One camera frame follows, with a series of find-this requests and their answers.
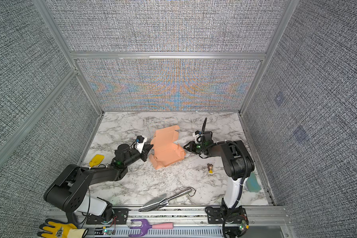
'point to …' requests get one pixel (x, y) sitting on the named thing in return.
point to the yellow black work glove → (58, 229)
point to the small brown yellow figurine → (210, 168)
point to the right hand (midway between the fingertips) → (184, 143)
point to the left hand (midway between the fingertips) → (154, 144)
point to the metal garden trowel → (161, 200)
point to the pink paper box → (166, 150)
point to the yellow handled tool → (96, 159)
